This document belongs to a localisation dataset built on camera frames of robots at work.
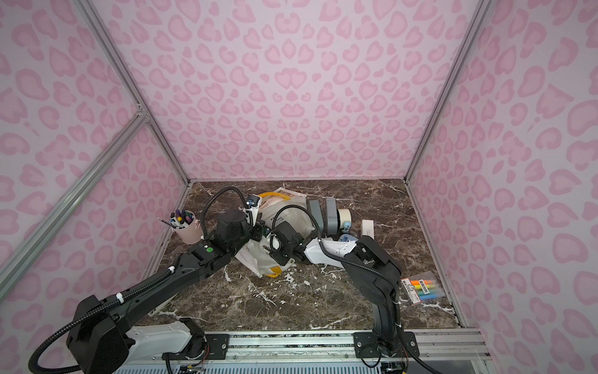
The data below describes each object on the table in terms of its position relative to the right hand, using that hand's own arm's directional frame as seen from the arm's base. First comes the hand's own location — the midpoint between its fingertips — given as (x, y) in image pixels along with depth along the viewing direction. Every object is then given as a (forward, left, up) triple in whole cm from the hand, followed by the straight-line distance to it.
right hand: (278, 248), depth 92 cm
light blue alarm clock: (+6, -27, -1) cm, 28 cm away
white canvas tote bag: (-9, +5, +11) cm, 15 cm away
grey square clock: (+14, -15, +7) cm, 21 cm away
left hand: (+3, +3, +20) cm, 20 cm away
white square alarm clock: (+9, -36, +2) cm, 37 cm away
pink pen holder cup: (+5, +35, +10) cm, 37 cm away
